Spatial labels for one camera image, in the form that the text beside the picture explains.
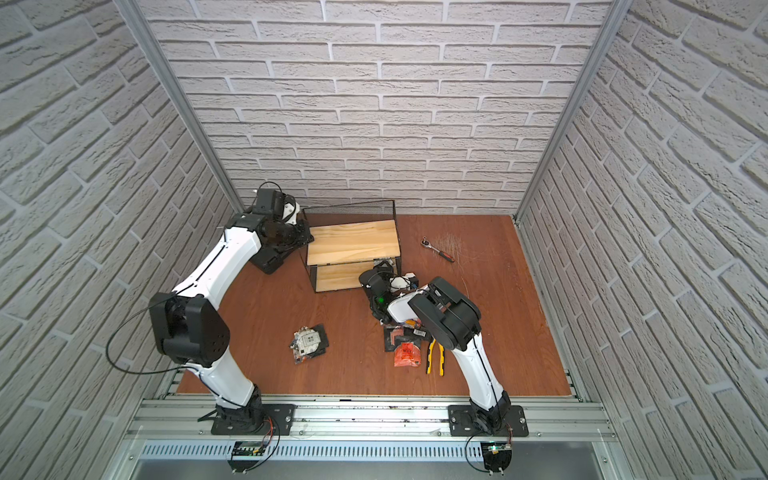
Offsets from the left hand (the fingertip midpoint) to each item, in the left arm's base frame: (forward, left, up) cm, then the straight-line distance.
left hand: (318, 231), depth 87 cm
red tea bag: (-30, -27, -19) cm, 45 cm away
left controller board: (-51, +14, -24) cm, 59 cm away
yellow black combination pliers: (-31, -37, -19) cm, 52 cm away
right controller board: (-54, -48, -21) cm, 75 cm away
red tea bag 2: (-24, -23, -20) cm, 39 cm away
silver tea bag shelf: (-1, -19, -13) cm, 23 cm away
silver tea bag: (-26, +2, -19) cm, 33 cm away
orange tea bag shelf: (-26, +2, -19) cm, 33 cm away
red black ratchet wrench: (+11, -36, -19) cm, 42 cm away
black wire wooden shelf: (+3, -8, -7) cm, 11 cm away
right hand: (+1, -19, -16) cm, 25 cm away
